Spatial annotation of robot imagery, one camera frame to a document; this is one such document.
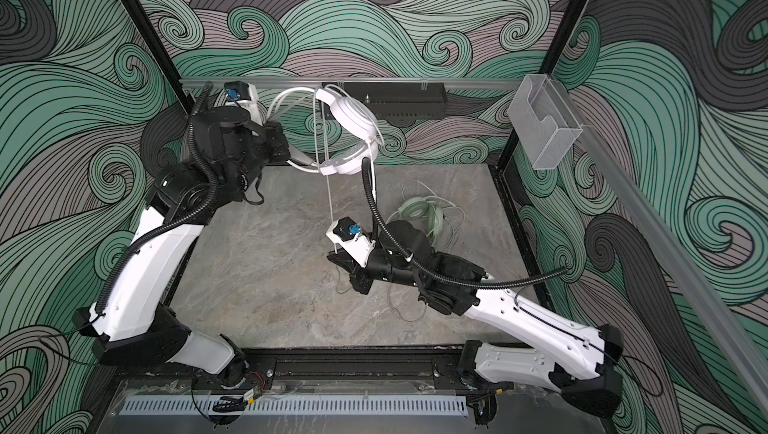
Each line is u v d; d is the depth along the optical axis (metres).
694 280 0.48
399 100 0.94
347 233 0.47
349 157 0.54
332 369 0.75
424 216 1.06
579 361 0.38
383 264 0.50
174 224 0.36
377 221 0.41
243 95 0.46
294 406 0.70
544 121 0.80
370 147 0.53
